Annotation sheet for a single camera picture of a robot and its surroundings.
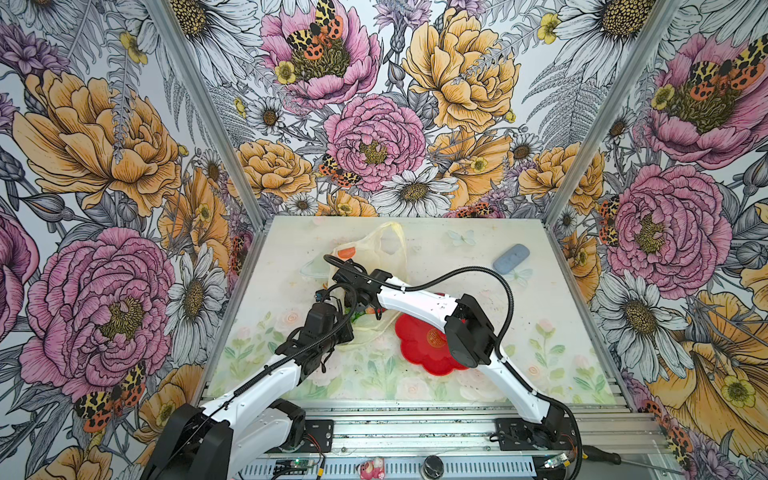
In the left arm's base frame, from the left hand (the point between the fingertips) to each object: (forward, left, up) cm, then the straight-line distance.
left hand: (348, 328), depth 87 cm
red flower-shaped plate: (-2, -23, -8) cm, 24 cm away
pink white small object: (-33, -8, -2) cm, 34 cm away
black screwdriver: (-31, -60, -2) cm, 68 cm away
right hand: (+11, -6, -2) cm, 12 cm away
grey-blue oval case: (+27, -55, -3) cm, 62 cm away
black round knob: (-33, -20, +6) cm, 39 cm away
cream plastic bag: (+27, -10, +4) cm, 29 cm away
